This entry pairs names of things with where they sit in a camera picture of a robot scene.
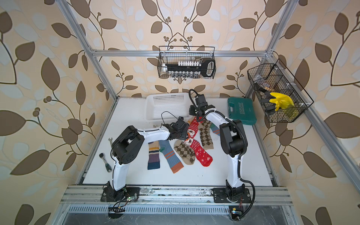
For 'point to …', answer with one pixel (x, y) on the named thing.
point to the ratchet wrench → (108, 168)
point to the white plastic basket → (167, 106)
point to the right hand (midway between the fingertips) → (191, 110)
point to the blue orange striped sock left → (171, 156)
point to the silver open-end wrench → (110, 139)
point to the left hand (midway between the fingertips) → (181, 132)
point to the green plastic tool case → (242, 108)
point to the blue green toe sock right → (214, 129)
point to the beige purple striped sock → (153, 160)
